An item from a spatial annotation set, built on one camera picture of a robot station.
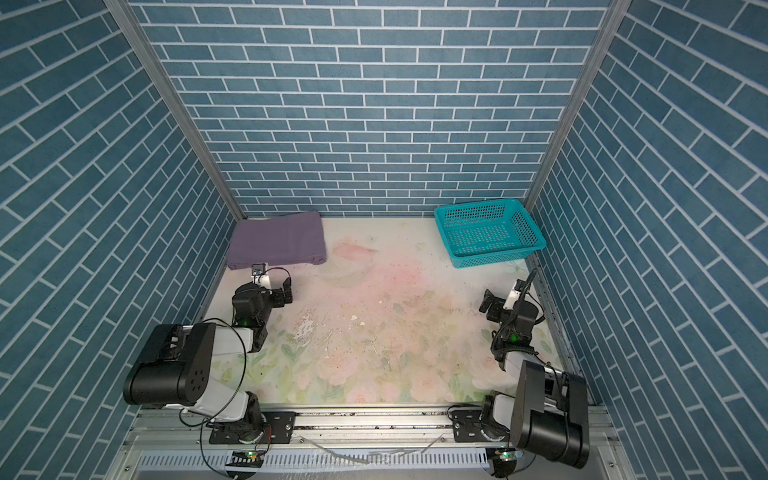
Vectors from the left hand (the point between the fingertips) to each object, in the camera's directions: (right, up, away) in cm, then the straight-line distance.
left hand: (279, 278), depth 93 cm
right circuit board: (+64, -40, -22) cm, 79 cm away
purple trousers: (-1, +13, +16) cm, 20 cm away
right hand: (+70, -5, -3) cm, 70 cm away
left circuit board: (0, -42, -21) cm, 47 cm away
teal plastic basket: (+74, +16, +26) cm, 80 cm away
